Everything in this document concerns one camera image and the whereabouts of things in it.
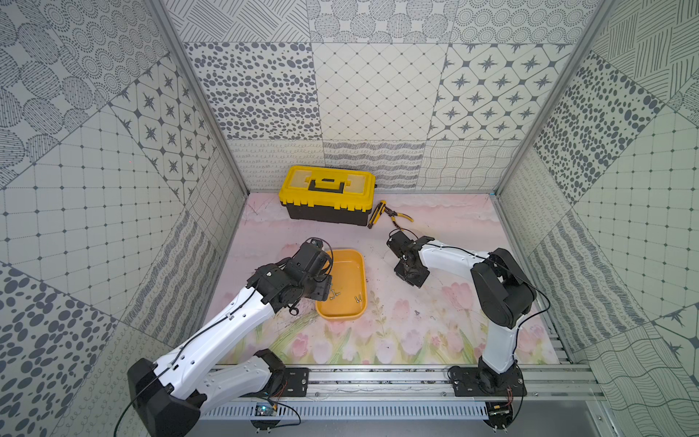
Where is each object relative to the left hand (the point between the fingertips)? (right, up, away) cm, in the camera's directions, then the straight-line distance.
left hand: (317, 276), depth 75 cm
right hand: (+29, -6, +19) cm, 35 cm away
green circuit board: (-13, -35, -3) cm, 38 cm away
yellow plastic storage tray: (+8, -11, +16) cm, 21 cm away
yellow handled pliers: (+21, +20, +38) cm, 47 cm away
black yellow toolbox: (0, +25, +25) cm, 35 cm away
